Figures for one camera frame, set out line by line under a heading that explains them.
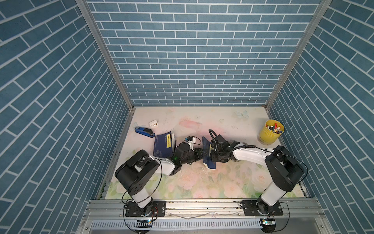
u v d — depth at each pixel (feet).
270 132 2.91
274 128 3.09
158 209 2.42
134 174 1.52
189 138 2.75
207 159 2.82
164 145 2.99
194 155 2.56
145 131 3.34
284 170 1.53
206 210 2.42
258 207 2.21
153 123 3.53
